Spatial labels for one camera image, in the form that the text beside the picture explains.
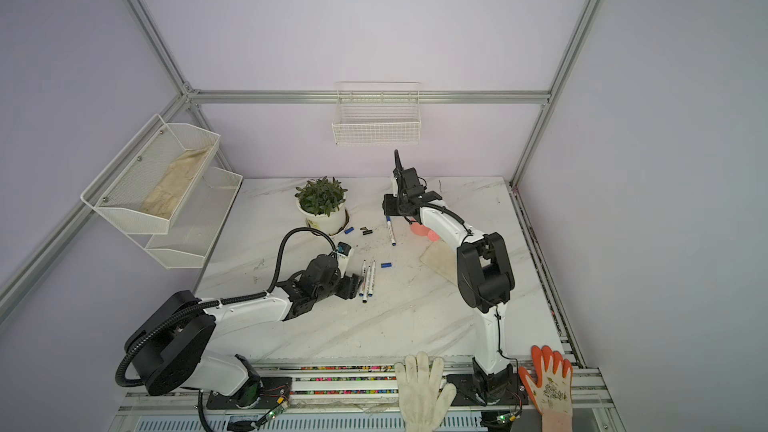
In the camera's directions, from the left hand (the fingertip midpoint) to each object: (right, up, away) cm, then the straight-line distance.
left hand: (352, 276), depth 89 cm
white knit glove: (+20, -27, -15) cm, 37 cm away
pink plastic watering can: (+22, +13, +15) cm, 30 cm away
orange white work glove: (+52, -25, -15) cm, 60 cm away
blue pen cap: (+10, +2, +10) cm, 14 cm away
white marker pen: (+3, -5, 0) cm, 6 cm away
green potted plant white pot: (-10, +23, +3) cm, 25 cm away
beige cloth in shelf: (-48, +24, -12) cm, 55 cm away
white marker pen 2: (+4, -4, +2) cm, 6 cm away
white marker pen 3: (+12, +13, +16) cm, 23 cm away
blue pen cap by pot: (-3, +13, +17) cm, 21 cm away
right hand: (+10, +23, +7) cm, 26 cm away
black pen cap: (+3, +13, +17) cm, 21 cm away
